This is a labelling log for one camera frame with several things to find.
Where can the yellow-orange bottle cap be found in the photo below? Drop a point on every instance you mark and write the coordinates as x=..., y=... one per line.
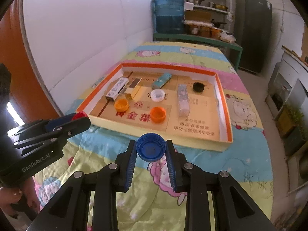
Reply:
x=121, y=105

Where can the colourful cartoon quilt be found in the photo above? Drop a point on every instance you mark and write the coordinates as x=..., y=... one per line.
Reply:
x=150, y=203

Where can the dark green refrigerator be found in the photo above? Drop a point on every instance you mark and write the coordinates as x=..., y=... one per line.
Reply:
x=252, y=30

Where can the black bottle cap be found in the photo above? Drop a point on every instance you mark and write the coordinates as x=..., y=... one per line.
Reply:
x=198, y=87

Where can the floral clear-end long box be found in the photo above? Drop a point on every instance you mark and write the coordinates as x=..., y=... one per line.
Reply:
x=183, y=101

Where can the white cartoon long box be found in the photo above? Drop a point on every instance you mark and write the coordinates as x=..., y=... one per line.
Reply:
x=114, y=92

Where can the red bottle cap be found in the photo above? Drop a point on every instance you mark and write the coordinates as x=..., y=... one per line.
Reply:
x=79, y=115

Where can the white cabinet counter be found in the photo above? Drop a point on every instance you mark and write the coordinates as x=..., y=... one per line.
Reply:
x=288, y=85

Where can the gold brown small box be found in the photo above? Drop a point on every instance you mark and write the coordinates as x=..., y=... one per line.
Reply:
x=133, y=88

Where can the kitchen shelf rack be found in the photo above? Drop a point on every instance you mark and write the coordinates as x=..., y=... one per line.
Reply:
x=204, y=7

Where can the person's left hand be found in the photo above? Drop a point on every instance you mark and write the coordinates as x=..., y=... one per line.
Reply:
x=13, y=195

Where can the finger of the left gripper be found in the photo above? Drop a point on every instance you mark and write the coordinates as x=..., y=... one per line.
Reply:
x=39, y=127
x=63, y=132

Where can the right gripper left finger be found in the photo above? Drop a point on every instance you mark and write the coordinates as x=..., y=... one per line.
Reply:
x=126, y=163

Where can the white bottle cap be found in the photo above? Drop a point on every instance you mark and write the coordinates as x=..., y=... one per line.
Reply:
x=157, y=95

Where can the blue bottle cap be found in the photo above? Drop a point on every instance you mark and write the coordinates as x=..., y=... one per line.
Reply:
x=151, y=147

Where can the orange-rimmed cardboard tray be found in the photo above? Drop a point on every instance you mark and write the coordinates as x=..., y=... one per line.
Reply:
x=207, y=127

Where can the potted green plant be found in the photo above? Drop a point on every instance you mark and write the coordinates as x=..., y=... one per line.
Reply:
x=292, y=127

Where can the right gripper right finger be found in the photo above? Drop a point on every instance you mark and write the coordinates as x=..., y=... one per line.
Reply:
x=177, y=169

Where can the teal patterned box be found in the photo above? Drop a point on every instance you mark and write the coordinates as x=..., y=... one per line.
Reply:
x=161, y=81

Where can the blue water jug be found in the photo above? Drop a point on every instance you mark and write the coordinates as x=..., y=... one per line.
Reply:
x=169, y=16

